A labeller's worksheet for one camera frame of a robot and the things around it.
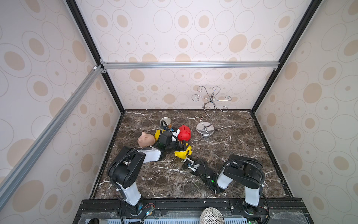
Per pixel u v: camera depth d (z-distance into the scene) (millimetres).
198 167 740
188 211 731
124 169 468
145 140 899
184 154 851
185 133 942
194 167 751
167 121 996
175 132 850
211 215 704
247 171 503
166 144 742
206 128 1058
